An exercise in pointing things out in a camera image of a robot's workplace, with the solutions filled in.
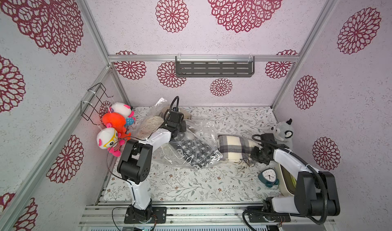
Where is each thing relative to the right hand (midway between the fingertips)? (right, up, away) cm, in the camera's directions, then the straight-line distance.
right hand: (254, 154), depth 90 cm
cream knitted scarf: (-66, +17, +9) cm, 68 cm away
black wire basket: (-87, +27, -16) cm, 92 cm away
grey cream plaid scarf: (-12, +4, -1) cm, 13 cm away
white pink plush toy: (-78, +26, +3) cm, 83 cm away
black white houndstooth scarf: (-36, +2, -1) cm, 36 cm away
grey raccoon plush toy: (+13, +13, -9) cm, 21 cm away
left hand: (-44, +18, +7) cm, 48 cm away
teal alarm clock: (+4, -10, -9) cm, 14 cm away
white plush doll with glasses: (-79, +11, -13) cm, 81 cm away
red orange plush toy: (-80, +19, -1) cm, 83 cm away
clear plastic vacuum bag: (-53, 0, +5) cm, 53 cm away
